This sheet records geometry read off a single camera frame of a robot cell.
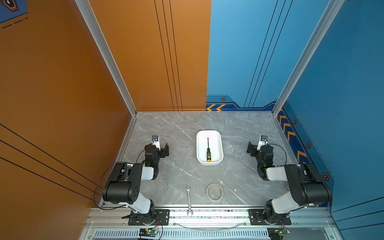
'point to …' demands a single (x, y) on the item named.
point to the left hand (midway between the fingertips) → (159, 142)
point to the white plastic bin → (215, 144)
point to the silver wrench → (189, 210)
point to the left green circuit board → (148, 232)
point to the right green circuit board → (282, 232)
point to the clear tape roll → (214, 192)
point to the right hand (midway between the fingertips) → (257, 143)
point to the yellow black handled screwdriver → (208, 152)
